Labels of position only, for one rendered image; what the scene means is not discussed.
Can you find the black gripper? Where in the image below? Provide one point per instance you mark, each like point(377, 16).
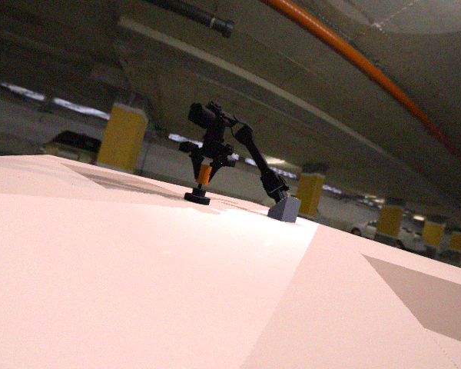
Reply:
point(196, 155)

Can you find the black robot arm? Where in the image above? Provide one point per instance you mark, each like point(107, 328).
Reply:
point(216, 120)

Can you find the orange cylinder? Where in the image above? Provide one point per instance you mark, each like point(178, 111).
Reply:
point(204, 174)

